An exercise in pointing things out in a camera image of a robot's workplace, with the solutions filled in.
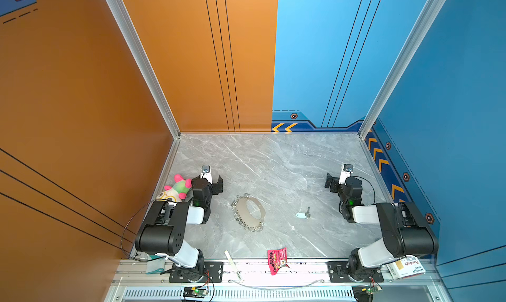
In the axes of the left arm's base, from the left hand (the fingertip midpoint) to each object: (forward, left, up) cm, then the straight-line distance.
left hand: (210, 173), depth 95 cm
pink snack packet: (-35, -31, -5) cm, 47 cm away
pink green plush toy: (-10, +13, 0) cm, 17 cm away
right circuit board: (-45, -65, -6) cm, 79 cm away
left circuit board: (-46, -1, -7) cm, 47 cm away
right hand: (0, -62, 0) cm, 62 cm away
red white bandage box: (-38, -79, -2) cm, 87 cm away
